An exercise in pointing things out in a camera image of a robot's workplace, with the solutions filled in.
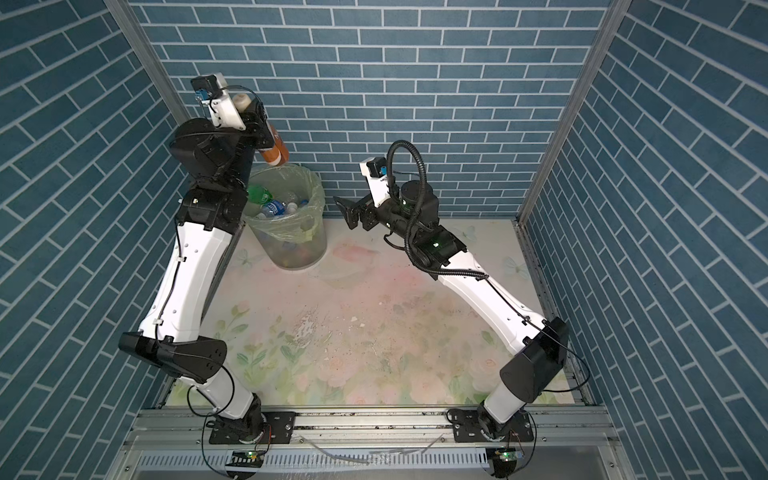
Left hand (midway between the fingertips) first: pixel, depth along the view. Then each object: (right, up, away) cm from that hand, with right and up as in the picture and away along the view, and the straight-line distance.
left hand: (253, 98), depth 58 cm
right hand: (+18, -16, +6) cm, 25 cm away
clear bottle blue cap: (-7, -16, +41) cm, 45 cm away
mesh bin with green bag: (-6, -28, +35) cm, 45 cm away
